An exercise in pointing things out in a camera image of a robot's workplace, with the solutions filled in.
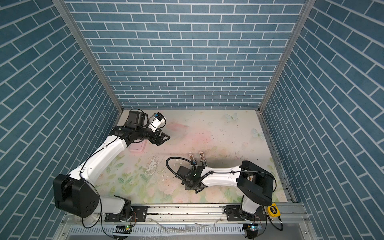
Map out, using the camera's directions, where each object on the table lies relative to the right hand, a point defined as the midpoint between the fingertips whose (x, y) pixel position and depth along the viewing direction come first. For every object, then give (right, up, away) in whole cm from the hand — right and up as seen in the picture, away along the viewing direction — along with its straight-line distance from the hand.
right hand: (187, 184), depth 83 cm
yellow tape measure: (+44, -9, -10) cm, 46 cm away
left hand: (-12, +29, -3) cm, 32 cm away
